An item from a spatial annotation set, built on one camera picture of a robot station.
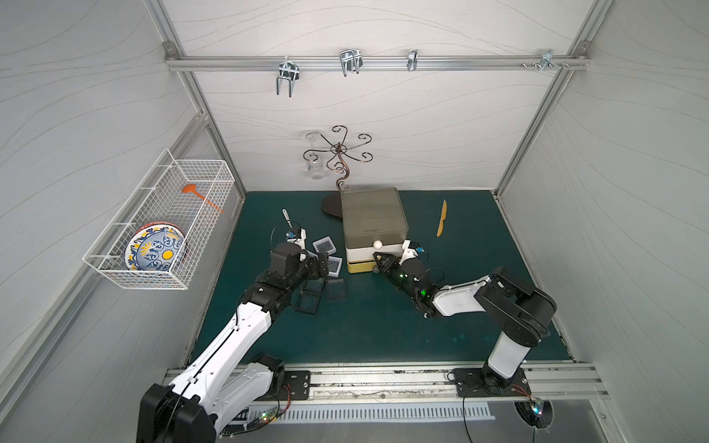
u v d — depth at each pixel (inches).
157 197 27.1
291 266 23.8
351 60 30.1
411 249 32.8
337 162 33.1
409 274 27.7
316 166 39.9
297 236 27.7
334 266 37.9
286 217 43.8
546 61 30.2
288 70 30.8
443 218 44.0
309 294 35.5
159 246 24.6
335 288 36.6
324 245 40.2
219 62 30.9
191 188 30.8
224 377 17.6
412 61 30.8
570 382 29.6
